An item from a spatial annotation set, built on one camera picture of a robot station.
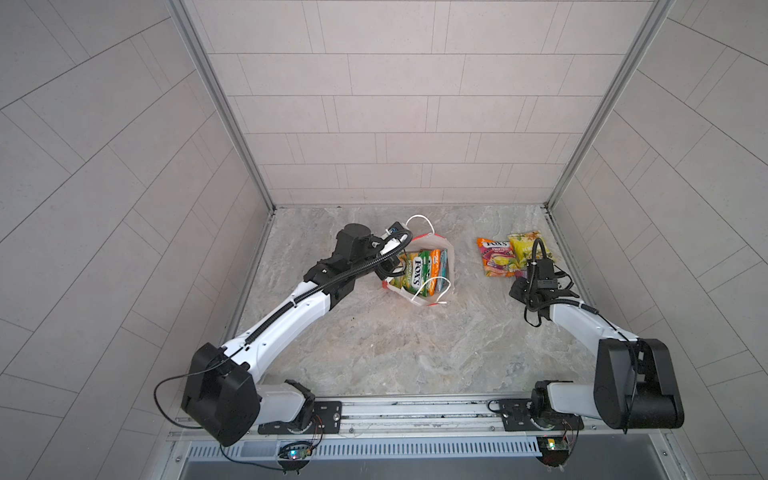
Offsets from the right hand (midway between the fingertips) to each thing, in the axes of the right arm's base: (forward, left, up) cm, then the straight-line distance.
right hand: (516, 285), depth 92 cm
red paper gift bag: (+1, +36, +3) cm, 36 cm away
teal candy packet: (-2, +24, +7) cm, 25 cm away
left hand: (+2, +34, +22) cm, 40 cm away
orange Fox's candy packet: (+11, +3, 0) cm, 11 cm away
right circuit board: (-41, +3, -4) cm, 41 cm away
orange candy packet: (+1, +26, +10) cm, 28 cm away
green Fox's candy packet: (+2, +30, +8) cm, 31 cm away
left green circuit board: (-38, +62, +1) cm, 72 cm away
